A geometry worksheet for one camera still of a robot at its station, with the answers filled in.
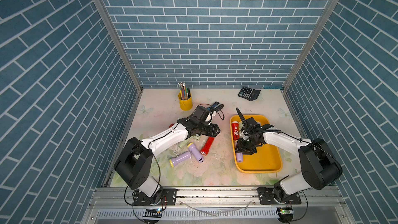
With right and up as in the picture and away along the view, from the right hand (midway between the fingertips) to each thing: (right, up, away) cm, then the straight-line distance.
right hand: (238, 151), depth 87 cm
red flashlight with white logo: (0, +12, +9) cm, 16 cm away
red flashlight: (-18, +1, +1) cm, 18 cm away
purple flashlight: (0, -1, -4) cm, 4 cm away
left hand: (-10, +12, -4) cm, 16 cm away
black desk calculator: (+15, +34, +29) cm, 47 cm away
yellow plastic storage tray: (+16, -4, 0) cm, 17 cm away
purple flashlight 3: (-36, -3, -5) cm, 36 cm away
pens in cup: (-33, +34, +16) cm, 50 cm away
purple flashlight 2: (-24, 0, 0) cm, 24 cm away
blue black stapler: (-10, +25, +21) cm, 34 cm away
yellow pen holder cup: (-32, +26, +16) cm, 44 cm away
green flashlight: (-33, +3, +2) cm, 33 cm away
